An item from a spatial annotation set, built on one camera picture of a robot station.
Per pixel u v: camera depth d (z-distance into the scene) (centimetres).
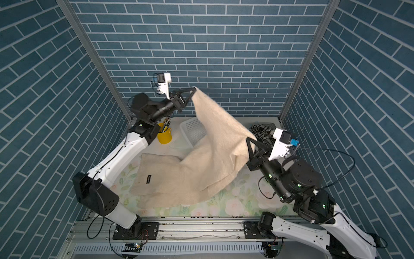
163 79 54
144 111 51
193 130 112
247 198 85
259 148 46
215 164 69
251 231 74
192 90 60
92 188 41
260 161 43
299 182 33
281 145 42
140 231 71
